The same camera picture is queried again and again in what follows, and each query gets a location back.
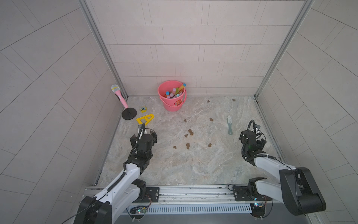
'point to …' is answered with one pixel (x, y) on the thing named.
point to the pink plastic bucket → (173, 104)
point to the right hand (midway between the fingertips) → (251, 133)
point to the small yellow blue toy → (143, 109)
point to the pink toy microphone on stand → (127, 113)
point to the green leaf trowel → (181, 87)
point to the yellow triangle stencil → (139, 120)
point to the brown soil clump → (188, 145)
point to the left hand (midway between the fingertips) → (145, 131)
